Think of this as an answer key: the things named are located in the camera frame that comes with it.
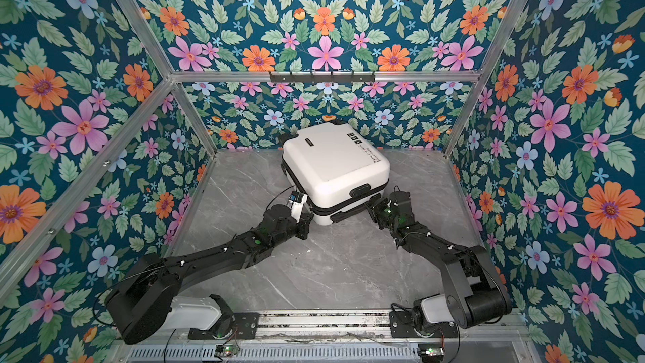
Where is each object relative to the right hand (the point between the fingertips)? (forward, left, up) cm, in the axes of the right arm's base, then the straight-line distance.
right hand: (363, 200), depth 88 cm
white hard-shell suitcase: (+4, +9, +13) cm, 16 cm away
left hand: (-6, +16, +3) cm, 17 cm away
